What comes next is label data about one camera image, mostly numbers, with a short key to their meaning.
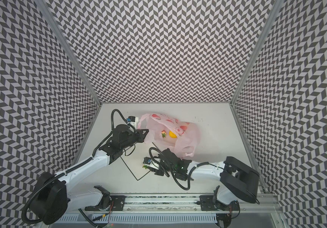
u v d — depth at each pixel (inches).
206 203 28.5
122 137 24.0
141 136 27.9
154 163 25.4
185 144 31.7
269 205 29.6
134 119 28.8
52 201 15.5
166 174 26.2
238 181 16.8
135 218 27.3
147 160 25.6
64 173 17.2
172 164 23.6
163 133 37.2
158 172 26.8
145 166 29.2
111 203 27.8
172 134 37.7
